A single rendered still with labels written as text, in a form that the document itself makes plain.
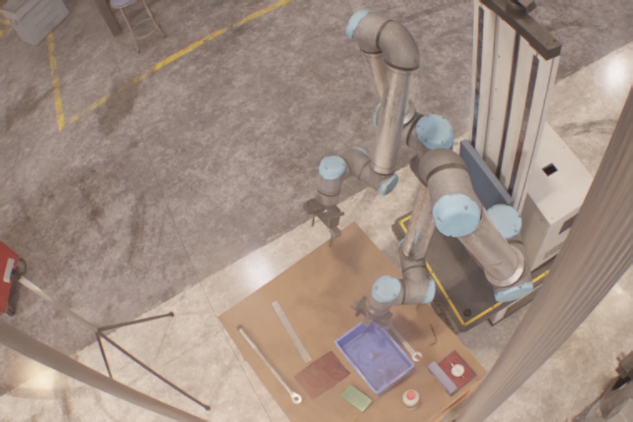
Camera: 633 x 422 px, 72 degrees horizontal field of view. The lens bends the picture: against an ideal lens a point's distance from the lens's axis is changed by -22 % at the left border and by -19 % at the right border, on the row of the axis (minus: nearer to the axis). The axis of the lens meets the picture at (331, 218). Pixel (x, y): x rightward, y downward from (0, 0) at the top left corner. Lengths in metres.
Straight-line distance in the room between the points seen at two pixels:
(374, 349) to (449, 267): 0.58
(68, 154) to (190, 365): 2.20
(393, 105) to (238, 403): 1.81
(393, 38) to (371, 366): 1.36
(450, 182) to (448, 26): 3.02
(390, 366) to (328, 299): 0.43
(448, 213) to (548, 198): 1.02
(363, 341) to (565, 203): 1.07
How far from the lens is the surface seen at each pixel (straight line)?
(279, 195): 3.29
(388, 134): 1.80
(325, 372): 2.29
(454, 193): 1.29
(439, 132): 2.08
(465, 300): 2.54
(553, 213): 2.21
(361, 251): 2.49
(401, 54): 1.64
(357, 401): 2.24
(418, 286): 1.80
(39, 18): 6.20
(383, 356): 2.30
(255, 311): 2.47
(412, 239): 1.72
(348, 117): 3.56
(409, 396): 2.03
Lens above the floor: 2.69
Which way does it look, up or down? 59 degrees down
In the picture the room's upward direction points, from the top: 17 degrees counter-clockwise
